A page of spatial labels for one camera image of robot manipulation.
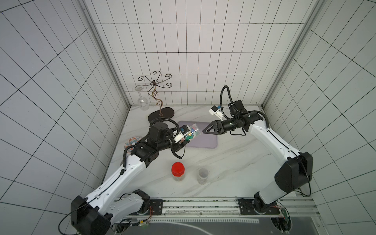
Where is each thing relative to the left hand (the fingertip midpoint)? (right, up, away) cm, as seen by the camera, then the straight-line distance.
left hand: (182, 137), depth 74 cm
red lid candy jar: (-2, -18, 0) cm, 18 cm away
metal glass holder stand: (-19, +14, +36) cm, 43 cm away
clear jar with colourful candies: (+6, +3, -3) cm, 8 cm away
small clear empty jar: (+11, -21, +4) cm, 24 cm away
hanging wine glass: (-27, +21, +19) cm, 39 cm away
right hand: (+13, +5, +1) cm, 14 cm away
